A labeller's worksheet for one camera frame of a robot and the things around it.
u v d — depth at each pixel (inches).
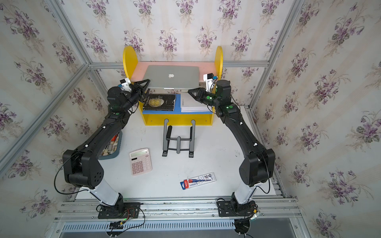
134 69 33.1
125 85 28.2
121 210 26.4
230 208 28.8
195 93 29.0
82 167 17.5
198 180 32.2
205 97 26.0
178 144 36.7
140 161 34.7
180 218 28.4
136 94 27.0
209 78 26.6
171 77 30.7
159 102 40.0
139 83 27.6
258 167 17.5
